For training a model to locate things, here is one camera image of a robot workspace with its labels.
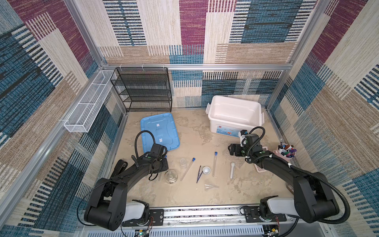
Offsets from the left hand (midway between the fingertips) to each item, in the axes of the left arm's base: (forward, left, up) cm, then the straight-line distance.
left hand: (164, 164), depth 89 cm
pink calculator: (-13, -45, +23) cm, 52 cm away
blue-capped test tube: (-6, -2, +3) cm, 7 cm away
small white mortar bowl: (-4, -25, 0) cm, 25 cm away
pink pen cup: (+3, -70, +9) cm, 70 cm away
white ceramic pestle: (-1, -41, 0) cm, 41 cm away
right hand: (+7, -43, +4) cm, 44 cm away
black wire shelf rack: (+51, +18, +17) cm, 56 cm away
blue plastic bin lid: (+29, +4, -2) cm, 30 cm away
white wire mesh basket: (+23, +50, +16) cm, 58 cm away
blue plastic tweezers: (-6, -20, -2) cm, 21 cm away
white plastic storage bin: (+38, -46, 0) cm, 60 cm away
